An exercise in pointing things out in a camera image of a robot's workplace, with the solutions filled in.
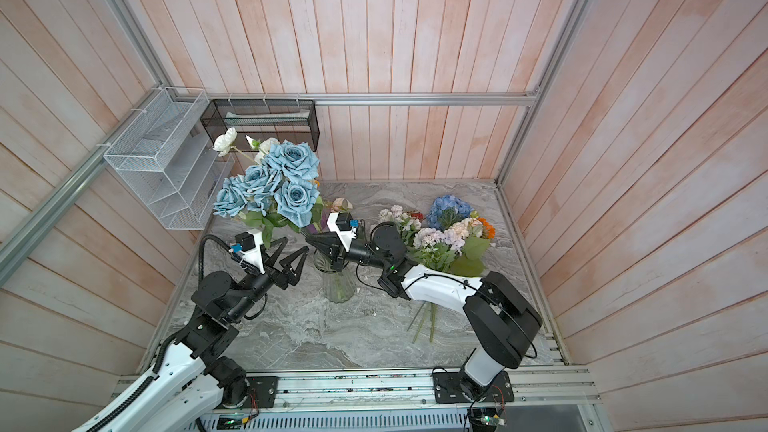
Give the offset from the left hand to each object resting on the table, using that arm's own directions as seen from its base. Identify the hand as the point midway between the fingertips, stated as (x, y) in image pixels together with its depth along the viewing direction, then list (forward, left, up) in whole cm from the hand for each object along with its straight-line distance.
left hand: (299, 249), depth 69 cm
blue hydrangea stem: (+27, -43, -18) cm, 54 cm away
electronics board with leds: (-31, -45, -27) cm, 61 cm away
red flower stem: (+27, -33, -21) cm, 48 cm away
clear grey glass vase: (0, -8, -20) cm, 21 cm away
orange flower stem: (+20, -57, -20) cm, 64 cm away
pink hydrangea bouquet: (+10, -43, -16) cm, 47 cm away
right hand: (+1, -3, +2) cm, 3 cm away
